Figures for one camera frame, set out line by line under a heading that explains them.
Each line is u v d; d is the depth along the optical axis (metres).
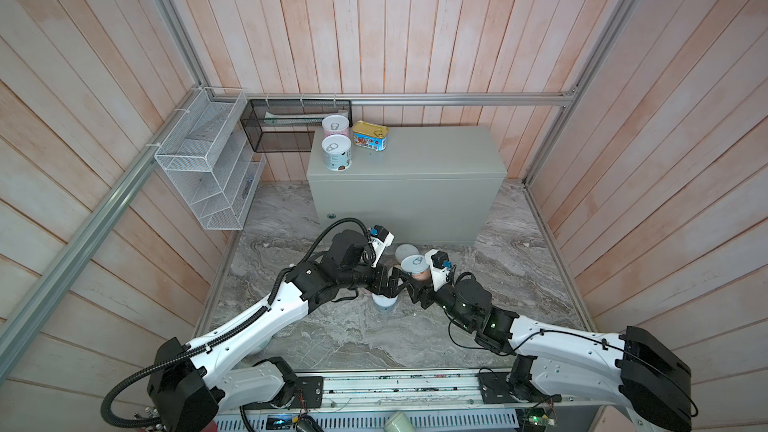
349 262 0.57
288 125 1.03
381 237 0.65
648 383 0.42
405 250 0.91
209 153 0.69
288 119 0.88
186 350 0.40
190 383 0.38
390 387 0.76
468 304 0.58
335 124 0.78
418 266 0.73
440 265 0.64
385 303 0.83
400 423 0.63
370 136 0.79
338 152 0.72
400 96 0.97
